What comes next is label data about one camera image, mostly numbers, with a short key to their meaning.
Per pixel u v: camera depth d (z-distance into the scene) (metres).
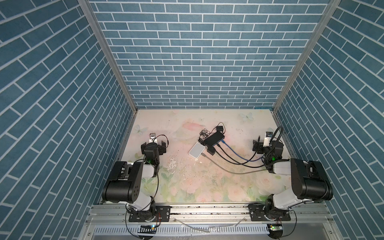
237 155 0.94
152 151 0.71
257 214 0.73
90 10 0.71
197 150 0.97
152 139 0.79
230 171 0.89
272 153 0.73
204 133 1.05
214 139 1.02
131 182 0.45
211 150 0.94
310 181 0.46
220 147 0.98
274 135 0.77
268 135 0.82
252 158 0.94
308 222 0.77
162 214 0.74
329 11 0.72
